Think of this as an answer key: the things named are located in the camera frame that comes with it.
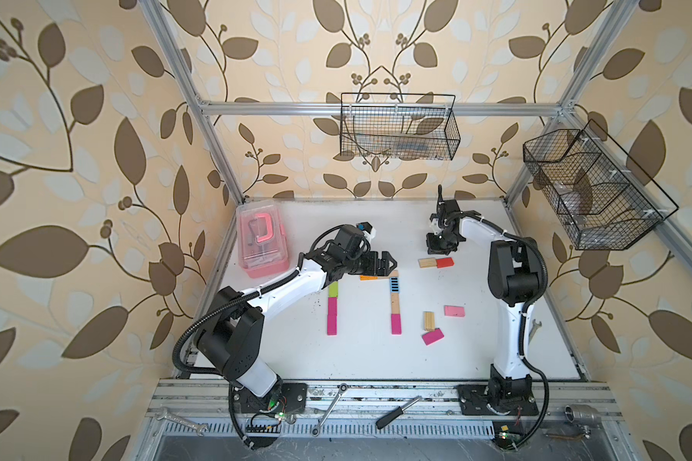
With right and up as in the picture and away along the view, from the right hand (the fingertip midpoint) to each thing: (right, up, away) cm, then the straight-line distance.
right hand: (431, 250), depth 104 cm
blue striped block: (-15, -11, -8) cm, 20 cm away
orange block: (-24, -9, -8) cm, 27 cm away
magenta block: (-36, -17, -13) cm, 42 cm away
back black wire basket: (-13, +43, -8) cm, 46 cm away
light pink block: (+3, -18, -15) cm, 23 cm away
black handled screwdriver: (-18, -39, -32) cm, 54 cm away
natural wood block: (-18, -4, -27) cm, 33 cm away
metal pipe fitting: (+27, -38, -35) cm, 58 cm away
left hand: (-20, -1, -22) cm, 30 cm away
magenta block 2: (-35, -21, -17) cm, 44 cm away
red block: (+3, -4, -5) cm, 7 cm away
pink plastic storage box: (-59, +5, -11) cm, 60 cm away
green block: (-36, -13, -9) cm, 39 cm away
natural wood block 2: (-15, -16, -13) cm, 26 cm away
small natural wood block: (-6, -20, -18) cm, 27 cm away
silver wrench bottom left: (-77, -39, -32) cm, 92 cm away
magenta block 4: (-5, -24, -20) cm, 32 cm away
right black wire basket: (+36, +17, -31) cm, 50 cm away
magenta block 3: (-15, -21, -16) cm, 31 cm away
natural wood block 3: (-3, -4, -3) cm, 6 cm away
